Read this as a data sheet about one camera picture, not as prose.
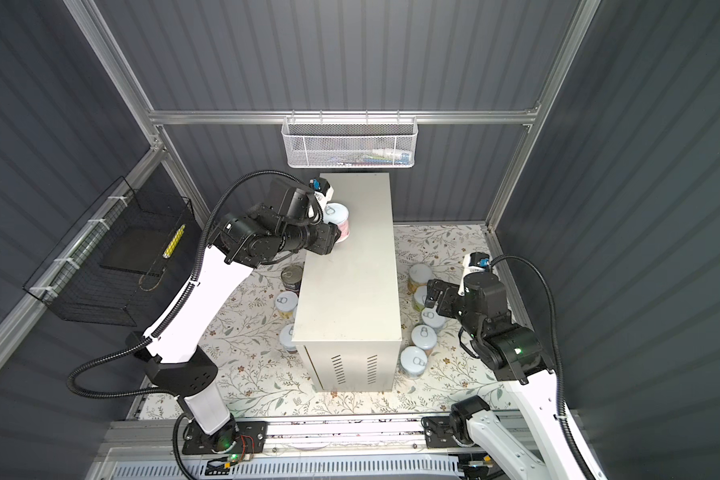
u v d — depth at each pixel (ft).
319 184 1.86
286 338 2.78
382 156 3.00
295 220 1.62
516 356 1.41
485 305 1.51
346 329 1.84
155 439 2.52
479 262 1.89
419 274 3.22
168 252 2.47
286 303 3.05
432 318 2.92
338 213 2.21
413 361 2.64
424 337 2.77
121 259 2.39
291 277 3.02
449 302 1.93
